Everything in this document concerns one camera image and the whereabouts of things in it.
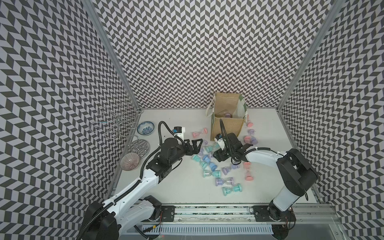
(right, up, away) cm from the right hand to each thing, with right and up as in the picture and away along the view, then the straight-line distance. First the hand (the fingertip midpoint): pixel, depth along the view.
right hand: (219, 154), depth 92 cm
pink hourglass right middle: (+20, +8, +7) cm, 23 cm away
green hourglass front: (+2, -16, -15) cm, 22 cm away
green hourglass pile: (-10, -5, -6) cm, 12 cm away
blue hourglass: (-8, -2, -3) cm, 9 cm away
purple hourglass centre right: (+2, -8, -7) cm, 11 cm away
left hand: (-14, +10, -15) cm, 23 cm away
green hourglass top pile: (-6, +3, +2) cm, 7 cm away
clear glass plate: (-50, +4, +2) cm, 51 cm away
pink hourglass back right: (+24, +18, +14) cm, 33 cm away
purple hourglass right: (+23, +8, +4) cm, 25 cm away
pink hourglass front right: (+15, -11, -9) cm, 21 cm away
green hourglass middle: (-3, -9, -8) cm, 13 cm away
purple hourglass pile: (-11, +1, +1) cm, 11 cm away
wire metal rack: (-67, +21, +11) cm, 71 cm away
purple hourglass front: (+4, -13, -10) cm, 17 cm away
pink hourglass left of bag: (-15, +12, +9) cm, 21 cm away
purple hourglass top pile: (+9, +25, +19) cm, 33 cm away
